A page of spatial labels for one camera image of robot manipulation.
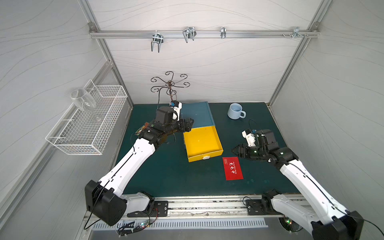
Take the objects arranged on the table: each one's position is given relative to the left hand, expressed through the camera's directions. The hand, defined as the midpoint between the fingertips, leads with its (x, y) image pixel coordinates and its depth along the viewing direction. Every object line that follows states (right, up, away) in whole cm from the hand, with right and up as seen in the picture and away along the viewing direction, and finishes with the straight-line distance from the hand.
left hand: (188, 119), depth 75 cm
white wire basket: (-45, -6, -9) cm, 46 cm away
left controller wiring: (-26, -51, -6) cm, 58 cm away
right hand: (+24, -17, +1) cm, 29 cm away
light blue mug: (+33, +5, +34) cm, 47 cm away
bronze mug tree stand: (-11, +21, +13) cm, 27 cm away
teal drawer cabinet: (+7, +4, +11) cm, 14 cm away
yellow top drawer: (+8, -13, +4) cm, 15 cm away
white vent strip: (-20, -30, -33) cm, 49 cm away
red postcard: (+26, -30, +11) cm, 41 cm away
